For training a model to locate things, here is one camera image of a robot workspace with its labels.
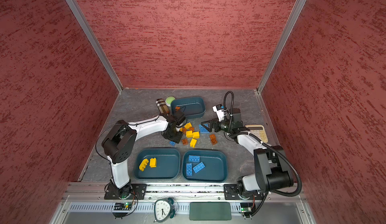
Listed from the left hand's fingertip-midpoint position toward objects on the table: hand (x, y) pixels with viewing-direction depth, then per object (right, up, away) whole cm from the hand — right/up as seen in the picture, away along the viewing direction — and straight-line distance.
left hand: (174, 141), depth 91 cm
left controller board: (-22, -26, -20) cm, 40 cm away
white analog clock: (-1, -24, -25) cm, 35 cm away
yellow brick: (-15, -9, -10) cm, 21 cm away
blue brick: (+15, -11, -10) cm, 22 cm away
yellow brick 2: (-11, -10, -9) cm, 17 cm away
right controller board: (+38, -26, -20) cm, 51 cm away
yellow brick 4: (+13, +4, +1) cm, 14 cm away
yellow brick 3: (+9, +4, +1) cm, 10 cm away
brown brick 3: (+6, 0, +1) cm, 6 cm away
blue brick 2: (0, +1, -7) cm, 7 cm away
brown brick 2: (+25, +1, +1) cm, 25 cm away
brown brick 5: (+10, +7, +6) cm, 14 cm away
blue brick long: (+10, -13, -10) cm, 19 cm away
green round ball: (-7, +26, +19) cm, 33 cm away
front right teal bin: (+25, -14, -8) cm, 30 cm away
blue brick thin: (+12, -8, -6) cm, 16 cm away
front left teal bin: (-3, -13, -7) cm, 15 cm away
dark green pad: (+20, -27, -22) cm, 40 cm away
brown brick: (0, +20, +15) cm, 25 cm away
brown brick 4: (+6, +6, +4) cm, 10 cm away
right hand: (+19, +11, -6) cm, 23 cm away
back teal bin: (+10, +21, +18) cm, 30 cm away
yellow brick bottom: (+12, 0, -1) cm, 12 cm away
